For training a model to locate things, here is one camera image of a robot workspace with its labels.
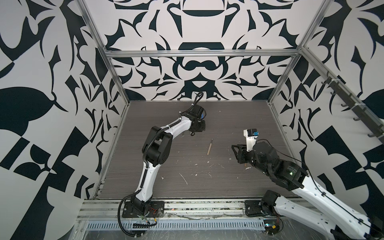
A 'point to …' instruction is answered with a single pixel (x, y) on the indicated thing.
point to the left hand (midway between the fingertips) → (203, 125)
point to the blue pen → (202, 116)
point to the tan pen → (209, 147)
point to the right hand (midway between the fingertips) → (234, 145)
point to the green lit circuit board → (272, 226)
